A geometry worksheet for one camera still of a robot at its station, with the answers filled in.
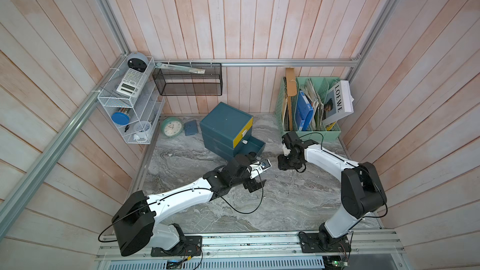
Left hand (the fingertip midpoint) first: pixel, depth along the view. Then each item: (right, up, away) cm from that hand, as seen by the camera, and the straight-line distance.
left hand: (256, 170), depth 78 cm
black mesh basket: (-34, +47, +28) cm, 65 cm away
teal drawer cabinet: (-13, +17, +7) cm, 22 cm away
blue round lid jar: (-57, +22, -2) cm, 61 cm away
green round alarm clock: (-46, +19, +26) cm, 56 cm away
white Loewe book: (+43, +31, +12) cm, 54 cm away
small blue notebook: (-36, +19, +33) cm, 53 cm away
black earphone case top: (-4, +12, +15) cm, 19 cm away
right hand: (+15, 0, +15) cm, 21 cm away
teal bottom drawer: (+2, +8, +25) cm, 27 cm away
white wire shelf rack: (-50, +28, +6) cm, 57 cm away
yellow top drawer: (-6, +16, +8) cm, 19 cm away
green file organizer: (+35, +40, +23) cm, 58 cm away
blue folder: (+27, +27, +19) cm, 43 cm away
